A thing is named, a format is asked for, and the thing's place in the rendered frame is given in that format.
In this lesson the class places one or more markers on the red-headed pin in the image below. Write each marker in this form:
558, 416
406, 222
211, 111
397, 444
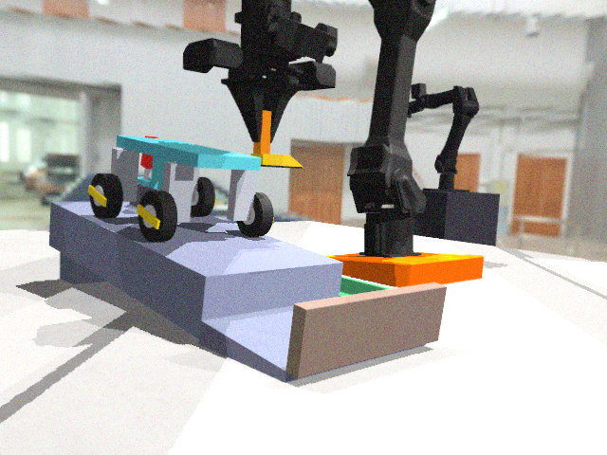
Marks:
146, 162

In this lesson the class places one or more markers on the yellow wheel chock with orange handle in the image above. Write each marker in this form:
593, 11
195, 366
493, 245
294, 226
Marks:
262, 149

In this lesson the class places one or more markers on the small four-wheeled trolley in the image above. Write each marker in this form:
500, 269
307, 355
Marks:
175, 171

